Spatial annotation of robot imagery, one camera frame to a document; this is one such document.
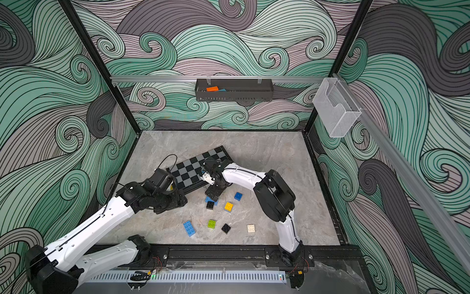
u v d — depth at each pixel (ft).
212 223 2.67
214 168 2.38
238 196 2.95
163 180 1.94
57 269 1.25
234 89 2.97
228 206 2.74
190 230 2.61
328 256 2.44
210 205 2.77
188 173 3.13
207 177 2.74
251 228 2.61
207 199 2.88
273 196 1.73
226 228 2.61
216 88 3.03
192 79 3.10
